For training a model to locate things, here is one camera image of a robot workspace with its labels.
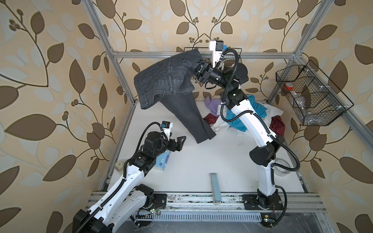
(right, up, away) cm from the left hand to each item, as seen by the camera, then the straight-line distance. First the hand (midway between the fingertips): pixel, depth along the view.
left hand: (179, 134), depth 76 cm
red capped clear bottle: (+62, +17, -2) cm, 64 cm away
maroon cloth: (+66, +3, +23) cm, 70 cm away
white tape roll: (+58, -22, +7) cm, 63 cm away
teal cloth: (+53, +14, +24) cm, 60 cm away
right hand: (+4, +29, -25) cm, 39 cm away
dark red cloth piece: (+21, +8, +32) cm, 39 cm away
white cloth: (+62, +13, +25) cm, 68 cm away
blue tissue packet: (-11, -16, +8) cm, 21 cm away
